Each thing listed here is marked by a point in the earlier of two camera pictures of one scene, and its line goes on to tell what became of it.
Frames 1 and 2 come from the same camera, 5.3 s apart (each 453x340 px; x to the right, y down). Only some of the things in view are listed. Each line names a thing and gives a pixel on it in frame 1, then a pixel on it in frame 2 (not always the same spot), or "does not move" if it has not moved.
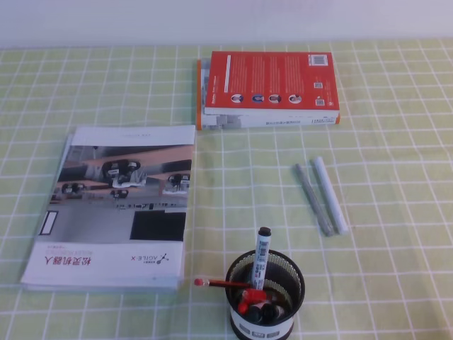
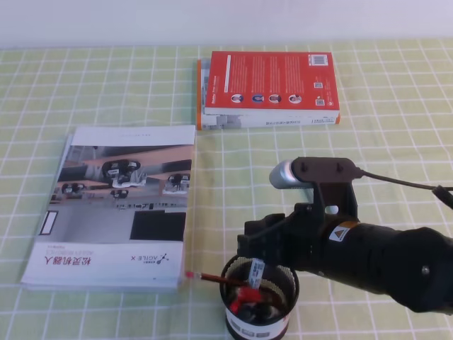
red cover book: (243, 83) does not move
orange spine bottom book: (207, 122) does not move
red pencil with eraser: (201, 282) → (207, 276)
